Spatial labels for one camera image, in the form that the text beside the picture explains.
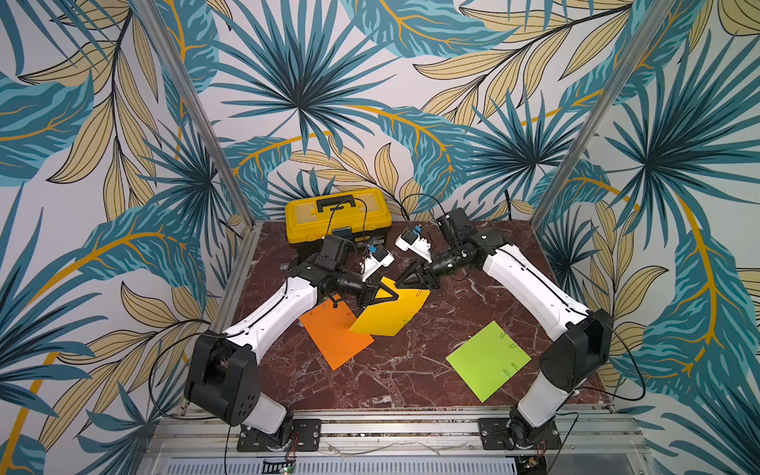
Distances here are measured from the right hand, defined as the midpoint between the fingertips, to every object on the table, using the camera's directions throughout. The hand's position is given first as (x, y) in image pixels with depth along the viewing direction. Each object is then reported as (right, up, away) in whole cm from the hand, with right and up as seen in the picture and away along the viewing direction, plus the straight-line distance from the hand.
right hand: (399, 282), depth 73 cm
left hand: (-1, -5, 0) cm, 5 cm away
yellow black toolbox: (-11, +20, +27) cm, 36 cm away
